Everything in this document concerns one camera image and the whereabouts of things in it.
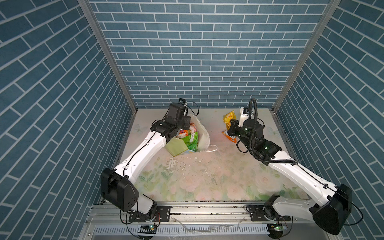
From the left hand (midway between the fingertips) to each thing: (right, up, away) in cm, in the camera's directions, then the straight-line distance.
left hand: (186, 117), depth 80 cm
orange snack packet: (+21, -9, -15) cm, 27 cm away
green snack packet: (+3, -14, +6) cm, 15 cm away
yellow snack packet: (+22, 0, -4) cm, 22 cm away
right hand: (+22, -1, -5) cm, 23 cm away
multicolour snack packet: (-2, -9, +6) cm, 11 cm away
